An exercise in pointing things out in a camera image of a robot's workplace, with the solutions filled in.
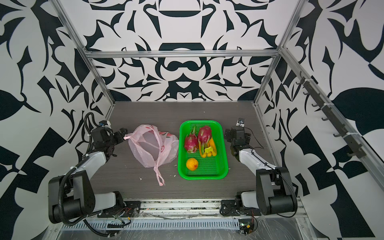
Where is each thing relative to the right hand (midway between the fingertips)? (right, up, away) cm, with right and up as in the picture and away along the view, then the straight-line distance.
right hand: (238, 130), depth 90 cm
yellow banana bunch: (-18, -10, -8) cm, 22 cm away
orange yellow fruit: (-27, -18, -7) cm, 34 cm away
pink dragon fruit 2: (-20, -3, -1) cm, 21 cm away
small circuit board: (-2, -44, -19) cm, 48 cm away
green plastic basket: (-14, -22, -2) cm, 26 cm away
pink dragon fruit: (-28, -6, -1) cm, 29 cm away
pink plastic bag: (-52, -12, +6) cm, 54 cm away
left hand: (-70, 0, -1) cm, 70 cm away
